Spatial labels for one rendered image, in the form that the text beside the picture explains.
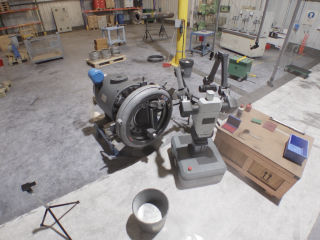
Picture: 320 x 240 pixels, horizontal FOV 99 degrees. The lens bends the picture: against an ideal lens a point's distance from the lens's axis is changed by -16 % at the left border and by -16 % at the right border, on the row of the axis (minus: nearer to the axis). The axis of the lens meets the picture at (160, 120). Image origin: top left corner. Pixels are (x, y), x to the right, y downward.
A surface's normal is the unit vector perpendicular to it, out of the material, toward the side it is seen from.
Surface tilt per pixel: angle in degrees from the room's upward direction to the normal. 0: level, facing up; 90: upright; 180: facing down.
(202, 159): 0
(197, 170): 0
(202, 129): 90
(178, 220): 0
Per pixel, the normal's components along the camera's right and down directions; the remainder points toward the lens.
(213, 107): 0.15, 0.61
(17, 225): 0.00, -0.79
